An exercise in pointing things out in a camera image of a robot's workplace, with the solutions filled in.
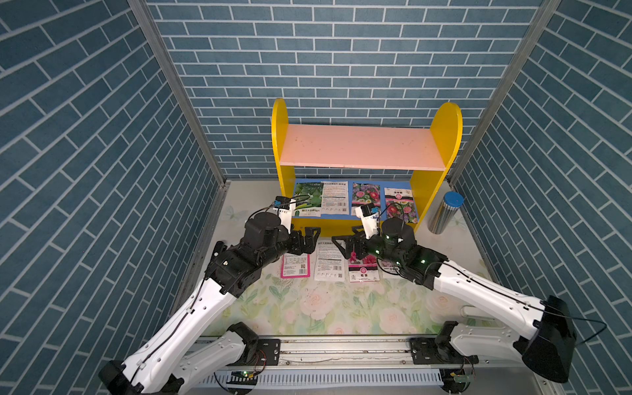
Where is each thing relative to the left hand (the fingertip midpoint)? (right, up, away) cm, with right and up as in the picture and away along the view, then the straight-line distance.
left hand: (314, 229), depth 68 cm
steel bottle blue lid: (+48, +4, +24) cm, 54 cm away
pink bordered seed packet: (-8, -16, +23) cm, 30 cm away
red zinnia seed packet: (+32, +7, +26) cm, 41 cm away
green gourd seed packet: (-4, +9, +25) cm, 27 cm away
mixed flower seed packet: (+18, +11, +28) cm, 35 cm away
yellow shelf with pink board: (+11, +17, +33) cm, 38 cm away
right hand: (+9, -2, +4) cm, 10 cm away
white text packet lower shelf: (+7, +9, +28) cm, 30 cm away
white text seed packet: (+4, -15, +25) cm, 30 cm away
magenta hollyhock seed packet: (+17, -18, +23) cm, 34 cm away
